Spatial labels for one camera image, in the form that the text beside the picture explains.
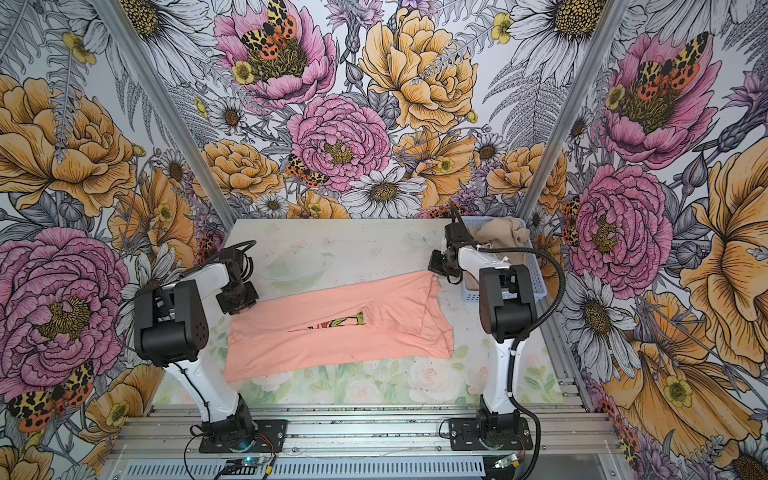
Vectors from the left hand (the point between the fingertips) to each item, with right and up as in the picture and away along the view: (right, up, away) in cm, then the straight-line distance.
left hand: (244, 314), depth 95 cm
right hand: (+61, +12, +8) cm, 62 cm away
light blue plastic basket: (+72, +6, +1) cm, 72 cm away
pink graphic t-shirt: (+47, -1, 0) cm, 47 cm away
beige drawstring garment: (+83, +26, +8) cm, 88 cm away
